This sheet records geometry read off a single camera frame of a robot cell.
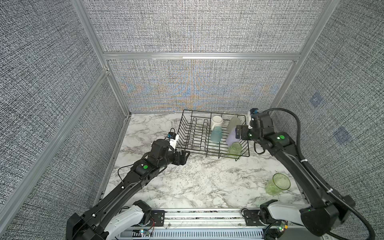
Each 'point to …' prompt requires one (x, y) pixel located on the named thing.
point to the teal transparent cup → (216, 134)
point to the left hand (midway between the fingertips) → (183, 151)
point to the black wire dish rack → (194, 135)
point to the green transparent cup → (235, 148)
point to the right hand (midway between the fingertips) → (243, 127)
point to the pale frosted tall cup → (233, 121)
